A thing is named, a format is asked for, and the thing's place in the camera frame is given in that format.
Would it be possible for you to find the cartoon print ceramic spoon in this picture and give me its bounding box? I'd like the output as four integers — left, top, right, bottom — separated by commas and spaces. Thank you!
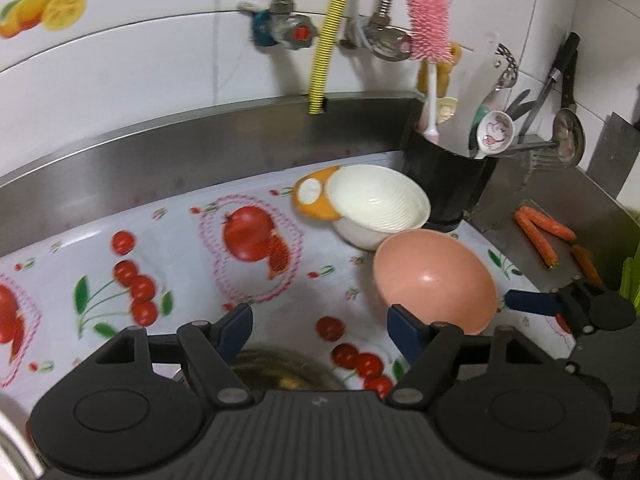
475, 110, 516, 159

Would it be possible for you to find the pale yellow spatula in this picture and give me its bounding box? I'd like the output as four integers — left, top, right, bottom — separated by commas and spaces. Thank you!
417, 42, 463, 126

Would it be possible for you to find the metal water valve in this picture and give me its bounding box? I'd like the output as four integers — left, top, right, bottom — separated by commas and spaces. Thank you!
340, 0, 416, 62

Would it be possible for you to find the short black handle knife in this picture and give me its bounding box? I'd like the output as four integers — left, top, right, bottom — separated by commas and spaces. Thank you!
560, 62, 581, 116

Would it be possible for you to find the cream ribbed bowl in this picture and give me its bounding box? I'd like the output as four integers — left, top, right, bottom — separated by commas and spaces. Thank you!
326, 164, 431, 252

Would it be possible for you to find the pink bowl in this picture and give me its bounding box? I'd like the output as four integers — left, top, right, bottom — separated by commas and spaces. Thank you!
372, 229, 498, 336

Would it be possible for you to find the carrot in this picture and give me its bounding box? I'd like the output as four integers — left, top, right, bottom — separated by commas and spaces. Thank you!
522, 205, 577, 241
572, 244, 603, 286
515, 207, 558, 267

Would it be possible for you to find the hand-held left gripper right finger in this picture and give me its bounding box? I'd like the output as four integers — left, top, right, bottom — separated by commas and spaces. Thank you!
386, 305, 546, 407

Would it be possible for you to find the metal slotted spoon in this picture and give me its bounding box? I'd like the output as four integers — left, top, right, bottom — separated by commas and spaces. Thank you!
492, 42, 519, 96

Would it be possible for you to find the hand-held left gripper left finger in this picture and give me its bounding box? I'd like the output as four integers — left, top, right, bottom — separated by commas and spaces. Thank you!
95, 304, 253, 407

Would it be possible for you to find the green plastic rack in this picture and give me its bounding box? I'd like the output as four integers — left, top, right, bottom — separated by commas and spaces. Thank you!
620, 255, 640, 311

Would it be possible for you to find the yellow corrugated hose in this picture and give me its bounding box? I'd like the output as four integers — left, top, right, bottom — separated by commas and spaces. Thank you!
310, 0, 358, 115

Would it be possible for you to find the fruit print tablecloth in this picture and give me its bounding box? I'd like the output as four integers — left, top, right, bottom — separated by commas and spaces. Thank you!
0, 157, 583, 411

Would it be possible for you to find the stainless steel bowl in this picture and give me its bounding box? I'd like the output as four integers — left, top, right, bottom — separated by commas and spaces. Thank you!
230, 345, 346, 392

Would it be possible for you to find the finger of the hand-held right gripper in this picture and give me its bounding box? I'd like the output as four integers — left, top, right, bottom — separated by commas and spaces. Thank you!
504, 277, 601, 338

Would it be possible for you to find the steel cleaver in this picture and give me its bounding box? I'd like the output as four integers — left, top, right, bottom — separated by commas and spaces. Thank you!
585, 112, 640, 197

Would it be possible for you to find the black utensil holder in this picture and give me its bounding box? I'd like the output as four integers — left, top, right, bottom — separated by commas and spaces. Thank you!
402, 125, 498, 231

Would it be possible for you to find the pink bottle brush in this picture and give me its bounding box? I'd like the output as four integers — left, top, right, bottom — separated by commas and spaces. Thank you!
406, 0, 453, 143

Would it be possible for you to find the metal ladle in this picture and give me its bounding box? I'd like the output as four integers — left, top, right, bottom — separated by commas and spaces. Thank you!
510, 107, 586, 168

